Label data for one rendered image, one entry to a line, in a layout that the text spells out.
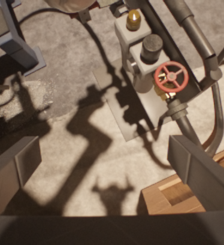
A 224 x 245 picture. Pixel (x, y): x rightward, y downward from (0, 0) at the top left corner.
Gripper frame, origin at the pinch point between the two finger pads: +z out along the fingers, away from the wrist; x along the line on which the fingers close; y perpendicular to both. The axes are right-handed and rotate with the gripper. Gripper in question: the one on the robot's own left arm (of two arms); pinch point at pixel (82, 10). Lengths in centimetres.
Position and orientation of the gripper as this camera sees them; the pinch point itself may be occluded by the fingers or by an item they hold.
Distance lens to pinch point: 52.9
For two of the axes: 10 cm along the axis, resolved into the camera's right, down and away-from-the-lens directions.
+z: 0.9, 1.3, 9.9
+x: -4.2, -8.9, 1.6
